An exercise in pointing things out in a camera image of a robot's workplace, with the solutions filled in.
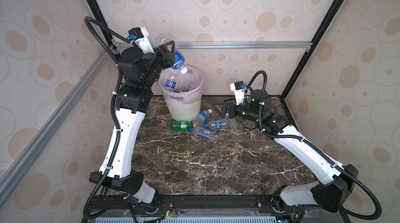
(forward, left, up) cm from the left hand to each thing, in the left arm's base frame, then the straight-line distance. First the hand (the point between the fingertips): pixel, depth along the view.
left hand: (171, 39), depth 52 cm
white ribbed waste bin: (+6, +1, -49) cm, 49 cm away
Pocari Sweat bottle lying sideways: (+9, -10, -57) cm, 59 cm away
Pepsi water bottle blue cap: (+2, -19, -56) cm, 59 cm away
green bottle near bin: (+1, +2, -56) cm, 56 cm away
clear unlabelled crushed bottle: (+5, -31, -59) cm, 67 cm away
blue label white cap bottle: (+22, +9, -39) cm, 45 cm away
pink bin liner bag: (+7, -5, -35) cm, 36 cm away
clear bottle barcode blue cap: (-5, -11, -57) cm, 58 cm away
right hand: (-7, -18, -26) cm, 32 cm away
